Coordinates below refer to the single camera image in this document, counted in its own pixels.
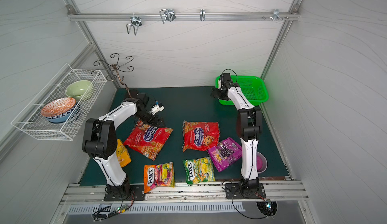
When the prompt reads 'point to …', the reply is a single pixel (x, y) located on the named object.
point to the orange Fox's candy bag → (158, 175)
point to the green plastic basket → (254, 87)
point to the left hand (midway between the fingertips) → (160, 124)
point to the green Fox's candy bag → (198, 170)
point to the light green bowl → (78, 90)
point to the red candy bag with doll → (200, 135)
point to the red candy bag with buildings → (147, 140)
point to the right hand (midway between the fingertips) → (216, 93)
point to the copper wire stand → (114, 66)
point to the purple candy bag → (224, 154)
